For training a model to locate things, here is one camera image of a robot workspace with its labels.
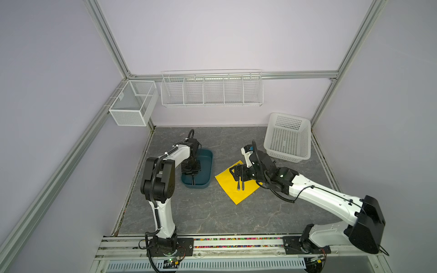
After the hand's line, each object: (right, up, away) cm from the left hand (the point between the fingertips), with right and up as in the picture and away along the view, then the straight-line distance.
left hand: (195, 174), depth 95 cm
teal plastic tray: (+4, -2, -1) cm, 5 cm away
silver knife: (-1, -3, -1) cm, 3 cm away
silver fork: (+27, -5, -3) cm, 27 cm away
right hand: (+22, +6, -18) cm, 29 cm away
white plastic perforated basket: (+60, +21, +21) cm, 67 cm away
